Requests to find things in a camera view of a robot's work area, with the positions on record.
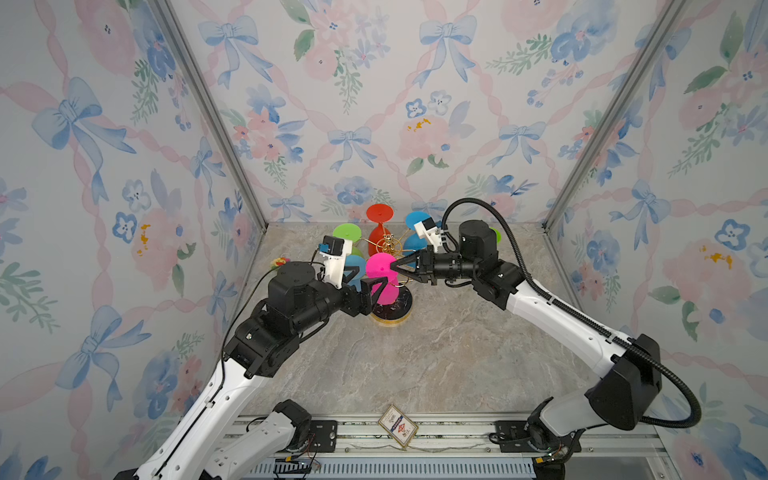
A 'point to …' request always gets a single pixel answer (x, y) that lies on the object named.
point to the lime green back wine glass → (348, 231)
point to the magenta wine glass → (378, 265)
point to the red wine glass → (380, 214)
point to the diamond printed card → (398, 425)
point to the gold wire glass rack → (400, 312)
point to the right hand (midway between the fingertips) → (390, 267)
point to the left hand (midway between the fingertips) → (372, 272)
